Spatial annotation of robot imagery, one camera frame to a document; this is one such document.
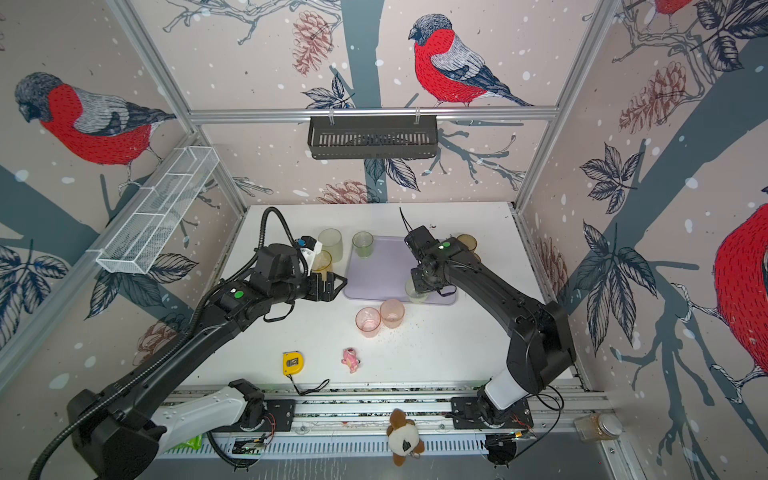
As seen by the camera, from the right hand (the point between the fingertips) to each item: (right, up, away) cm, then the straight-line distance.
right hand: (424, 286), depth 84 cm
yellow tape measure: (-37, -20, -4) cm, 42 cm away
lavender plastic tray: (-12, +1, +18) cm, 22 cm away
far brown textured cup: (+18, +13, +19) cm, 29 cm away
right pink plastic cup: (-9, -10, +6) cm, 15 cm away
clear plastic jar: (+36, -28, -20) cm, 50 cm away
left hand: (-24, +4, -11) cm, 27 cm away
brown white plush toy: (-7, -32, -16) cm, 37 cm away
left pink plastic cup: (-17, -12, +5) cm, 21 cm away
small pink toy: (-21, -19, -3) cm, 29 cm away
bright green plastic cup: (-20, +12, +23) cm, 33 cm away
